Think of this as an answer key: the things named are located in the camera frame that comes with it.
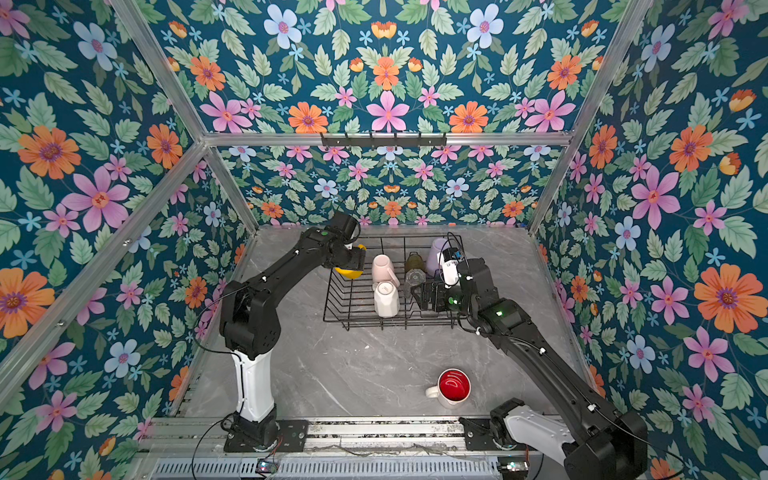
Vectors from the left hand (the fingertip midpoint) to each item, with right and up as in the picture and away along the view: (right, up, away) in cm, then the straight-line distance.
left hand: (357, 254), depth 92 cm
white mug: (+10, -13, -6) cm, 17 cm away
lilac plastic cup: (+24, -3, +6) cm, 25 cm away
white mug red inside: (+28, -37, -12) cm, 48 cm away
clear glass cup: (+18, -8, 0) cm, 19 cm away
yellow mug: (-1, -6, -3) cm, 7 cm away
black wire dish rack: (-3, -16, +4) cm, 16 cm away
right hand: (+20, -8, -17) cm, 28 cm away
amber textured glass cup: (+18, -2, +8) cm, 20 cm away
